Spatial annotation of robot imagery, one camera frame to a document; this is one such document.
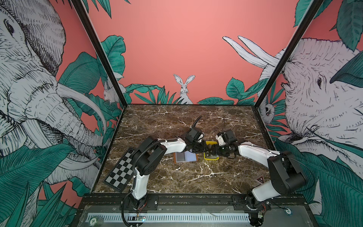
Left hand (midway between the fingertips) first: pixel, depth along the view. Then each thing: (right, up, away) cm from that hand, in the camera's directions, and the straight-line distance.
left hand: (211, 148), depth 88 cm
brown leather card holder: (-16, -6, +3) cm, 17 cm away
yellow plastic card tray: (0, -5, 0) cm, 5 cm away
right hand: (+1, -2, +2) cm, 3 cm away
